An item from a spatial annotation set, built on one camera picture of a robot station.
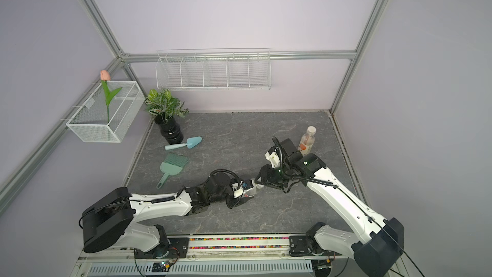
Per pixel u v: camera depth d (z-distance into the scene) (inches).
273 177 25.2
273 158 27.5
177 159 39.0
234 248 29.6
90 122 28.6
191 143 41.6
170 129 39.0
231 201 27.9
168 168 37.8
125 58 36.9
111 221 16.6
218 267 27.8
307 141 38.0
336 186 18.0
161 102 36.6
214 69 38.8
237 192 27.0
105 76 31.1
